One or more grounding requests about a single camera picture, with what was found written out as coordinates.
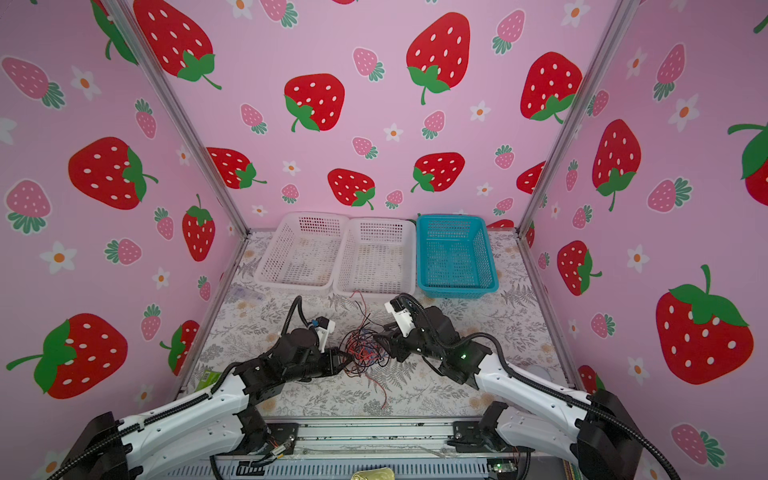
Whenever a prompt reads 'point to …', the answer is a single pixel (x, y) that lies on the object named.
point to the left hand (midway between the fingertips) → (355, 359)
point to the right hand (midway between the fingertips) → (377, 333)
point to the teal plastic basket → (454, 256)
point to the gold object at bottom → (376, 474)
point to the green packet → (208, 379)
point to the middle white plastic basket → (375, 257)
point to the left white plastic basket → (304, 254)
